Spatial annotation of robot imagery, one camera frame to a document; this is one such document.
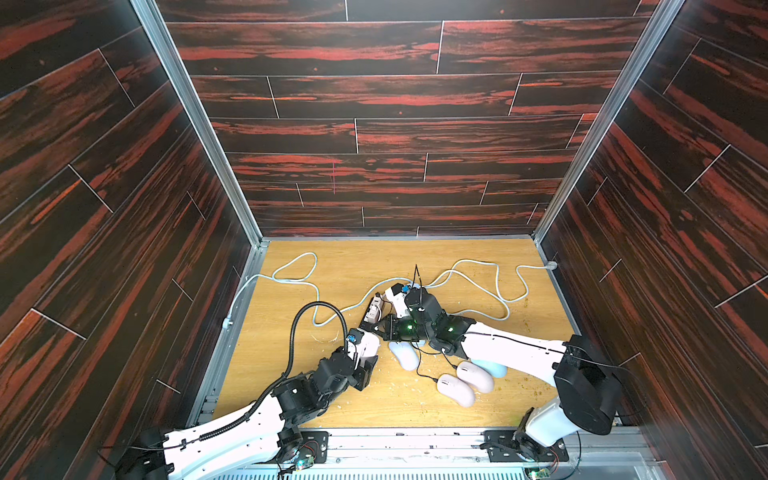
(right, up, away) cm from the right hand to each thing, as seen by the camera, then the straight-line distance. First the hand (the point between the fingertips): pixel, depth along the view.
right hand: (374, 322), depth 80 cm
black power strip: (-1, +1, +11) cm, 11 cm away
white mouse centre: (+9, -11, +6) cm, 15 cm away
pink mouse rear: (+29, -16, +4) cm, 34 cm away
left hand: (-1, -9, -1) cm, 9 cm away
